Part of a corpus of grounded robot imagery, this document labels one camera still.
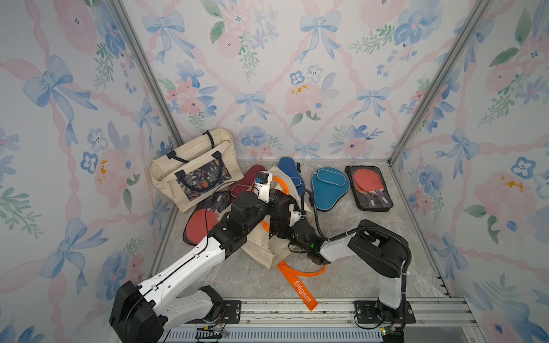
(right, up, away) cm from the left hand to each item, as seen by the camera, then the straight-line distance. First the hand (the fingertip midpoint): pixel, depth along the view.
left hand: (281, 188), depth 72 cm
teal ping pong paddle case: (+24, 0, +34) cm, 42 cm away
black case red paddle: (+47, -1, +38) cm, 60 cm away
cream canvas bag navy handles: (-40, +6, +22) cm, 46 cm away
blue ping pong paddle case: (+5, +11, +45) cm, 47 cm away
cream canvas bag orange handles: (-6, -19, 0) cm, 20 cm away
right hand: (-6, -13, +20) cm, 24 cm away
